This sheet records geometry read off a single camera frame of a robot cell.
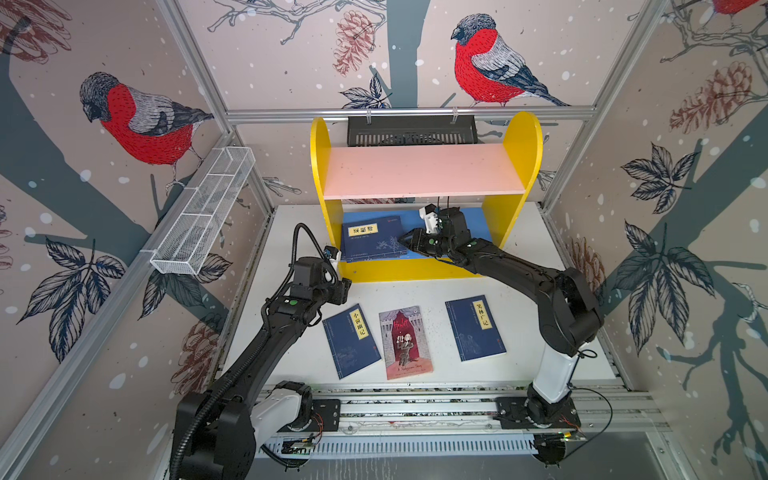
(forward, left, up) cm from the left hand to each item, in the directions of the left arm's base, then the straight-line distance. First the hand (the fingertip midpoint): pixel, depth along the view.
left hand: (339, 278), depth 83 cm
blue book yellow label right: (-10, -40, -14) cm, 43 cm away
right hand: (+10, -17, +3) cm, 20 cm away
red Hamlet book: (-14, -19, -14) cm, 27 cm away
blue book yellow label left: (-13, -3, -15) cm, 20 cm away
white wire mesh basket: (0, +35, +16) cm, 38 cm away
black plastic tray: (+45, -22, +20) cm, 54 cm away
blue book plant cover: (+12, -9, +2) cm, 15 cm away
